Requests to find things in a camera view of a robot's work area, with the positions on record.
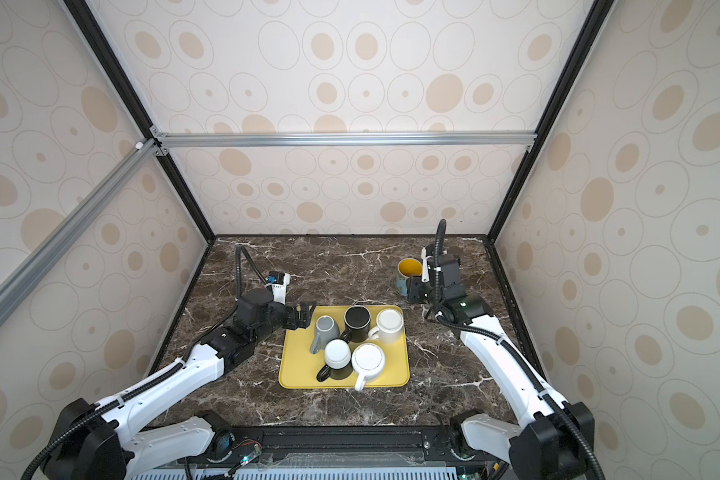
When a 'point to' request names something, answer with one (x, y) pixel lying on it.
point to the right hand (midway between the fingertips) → (414, 280)
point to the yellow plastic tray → (299, 366)
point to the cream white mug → (388, 330)
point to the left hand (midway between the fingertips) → (308, 297)
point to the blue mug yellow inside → (407, 267)
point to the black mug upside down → (357, 320)
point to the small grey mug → (326, 330)
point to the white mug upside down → (368, 361)
